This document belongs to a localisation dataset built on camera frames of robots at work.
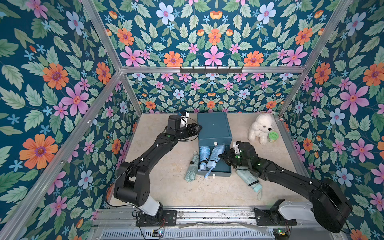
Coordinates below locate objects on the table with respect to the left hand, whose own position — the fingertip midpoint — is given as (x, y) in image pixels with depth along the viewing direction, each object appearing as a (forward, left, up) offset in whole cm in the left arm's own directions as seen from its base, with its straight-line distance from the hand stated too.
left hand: (199, 127), depth 84 cm
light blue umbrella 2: (-11, -8, -8) cm, 16 cm away
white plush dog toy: (+3, -40, -4) cm, 40 cm away
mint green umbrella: (-17, +5, -16) cm, 24 cm away
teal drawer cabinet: (-2, -9, +1) cm, 9 cm away
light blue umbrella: (-14, -2, -9) cm, 17 cm away
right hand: (-15, -9, -6) cm, 19 cm away
